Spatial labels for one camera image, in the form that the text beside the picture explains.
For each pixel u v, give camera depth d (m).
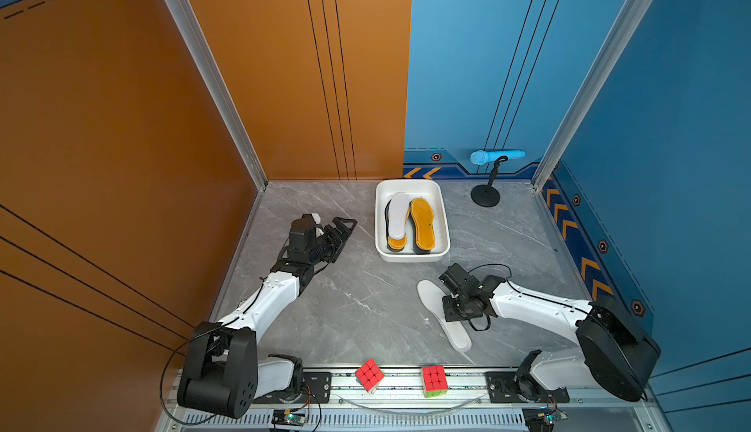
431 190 1.15
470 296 0.64
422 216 1.05
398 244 0.97
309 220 0.74
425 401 0.72
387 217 1.06
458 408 0.71
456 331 0.81
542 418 0.70
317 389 0.74
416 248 0.98
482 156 0.94
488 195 1.15
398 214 1.04
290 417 0.71
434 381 0.70
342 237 0.75
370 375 0.71
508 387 0.72
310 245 0.68
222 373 0.41
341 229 0.76
